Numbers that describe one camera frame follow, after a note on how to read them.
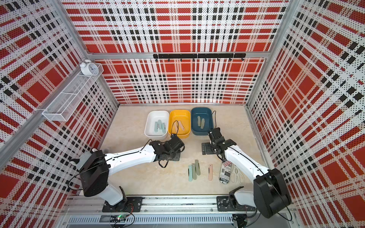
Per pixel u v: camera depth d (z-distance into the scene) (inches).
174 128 41.4
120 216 27.6
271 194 16.0
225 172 32.2
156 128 41.3
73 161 26.4
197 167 34.0
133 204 28.9
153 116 43.4
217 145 24.9
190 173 33.1
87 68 31.5
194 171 33.4
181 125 42.3
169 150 25.1
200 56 34.9
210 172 33.1
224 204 28.8
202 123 42.4
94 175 16.9
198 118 43.8
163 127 42.0
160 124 42.5
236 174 33.1
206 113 45.0
